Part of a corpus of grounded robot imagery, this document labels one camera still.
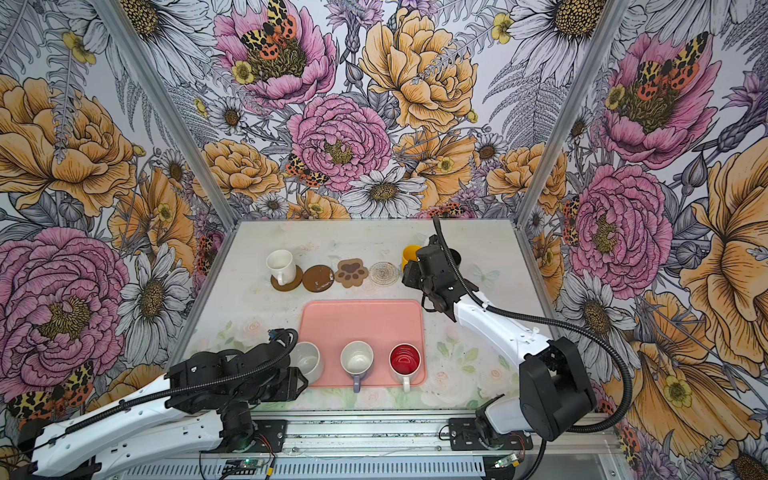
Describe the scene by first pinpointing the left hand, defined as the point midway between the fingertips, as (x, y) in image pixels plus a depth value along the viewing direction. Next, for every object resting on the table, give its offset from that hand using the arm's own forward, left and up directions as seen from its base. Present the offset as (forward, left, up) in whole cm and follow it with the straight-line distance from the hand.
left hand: (293, 394), depth 70 cm
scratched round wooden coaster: (+40, +2, -11) cm, 42 cm away
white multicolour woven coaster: (+42, -21, -11) cm, 48 cm away
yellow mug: (+45, -29, -4) cm, 53 cm away
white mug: (+40, +13, -4) cm, 43 cm away
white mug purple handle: (+12, -13, -10) cm, 20 cm away
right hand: (+29, -29, +4) cm, 41 cm away
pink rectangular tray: (+23, -20, -12) cm, 33 cm away
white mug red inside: (+11, -26, -10) cm, 30 cm away
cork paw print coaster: (+42, -9, -11) cm, 44 cm away
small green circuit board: (-12, +11, -11) cm, 20 cm away
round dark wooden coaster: (+37, +10, -11) cm, 40 cm away
